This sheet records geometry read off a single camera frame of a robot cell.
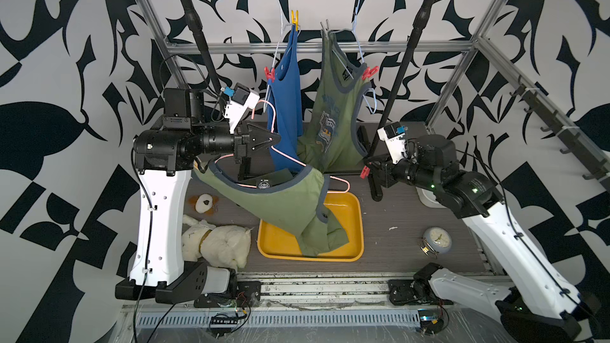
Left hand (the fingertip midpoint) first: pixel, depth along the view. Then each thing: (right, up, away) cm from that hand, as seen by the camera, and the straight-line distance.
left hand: (274, 137), depth 54 cm
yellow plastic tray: (+22, -25, +38) cm, 50 cm away
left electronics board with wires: (-18, -56, +18) cm, 62 cm away
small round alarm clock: (+52, -33, +27) cm, 67 cm away
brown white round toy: (-31, -23, +37) cm, 54 cm away
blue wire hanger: (+40, +17, +64) cm, 78 cm away
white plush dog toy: (-18, -32, +18) cm, 41 cm away
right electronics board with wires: (+45, -54, +17) cm, 72 cm away
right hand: (+24, -5, +11) cm, 26 cm away
